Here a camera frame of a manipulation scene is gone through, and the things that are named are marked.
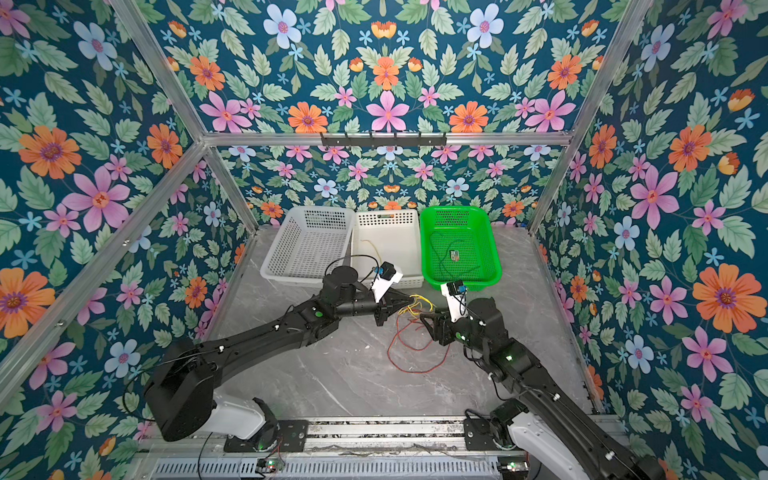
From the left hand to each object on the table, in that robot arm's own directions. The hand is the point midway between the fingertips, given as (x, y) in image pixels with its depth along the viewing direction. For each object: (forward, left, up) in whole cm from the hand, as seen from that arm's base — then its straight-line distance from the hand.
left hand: (414, 298), depth 72 cm
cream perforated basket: (+40, +5, -20) cm, 45 cm away
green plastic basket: (+37, -22, -24) cm, 49 cm away
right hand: (0, -5, -5) cm, 7 cm away
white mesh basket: (+43, +36, -23) cm, 60 cm away
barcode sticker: (+31, -19, -24) cm, 43 cm away
